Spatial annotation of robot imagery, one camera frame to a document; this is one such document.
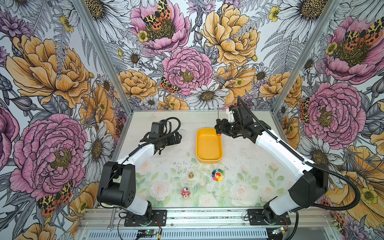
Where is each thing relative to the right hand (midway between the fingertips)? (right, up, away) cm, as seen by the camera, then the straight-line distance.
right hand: (217, 132), depth 79 cm
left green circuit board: (-32, -46, -9) cm, 57 cm away
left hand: (-24, -7, +12) cm, 27 cm away
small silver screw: (-2, -33, +2) cm, 33 cm away
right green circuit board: (+27, -46, -8) cm, 54 cm away
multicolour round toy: (+2, -25, +8) cm, 26 cm away
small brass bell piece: (-14, -25, +7) cm, 30 cm away
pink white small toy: (-16, -31, -2) cm, 35 cm away
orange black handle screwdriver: (+1, +5, +2) cm, 6 cm away
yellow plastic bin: (-3, -10, +19) cm, 22 cm away
